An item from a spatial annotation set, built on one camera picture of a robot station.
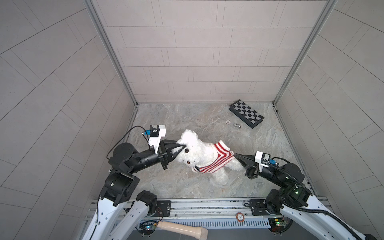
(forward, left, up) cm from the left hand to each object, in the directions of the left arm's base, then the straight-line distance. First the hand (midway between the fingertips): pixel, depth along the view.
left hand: (186, 148), depth 51 cm
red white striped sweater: (0, -14, -6) cm, 16 cm away
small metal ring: (+39, -25, -38) cm, 60 cm away
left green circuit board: (-21, +18, -35) cm, 44 cm away
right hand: (+1, -19, -10) cm, 21 cm away
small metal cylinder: (+35, -32, -37) cm, 60 cm away
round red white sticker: (-17, -24, -37) cm, 47 cm away
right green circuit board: (-19, -41, -38) cm, 59 cm away
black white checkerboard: (+44, -38, -35) cm, 68 cm away
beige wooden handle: (-23, -5, -33) cm, 40 cm away
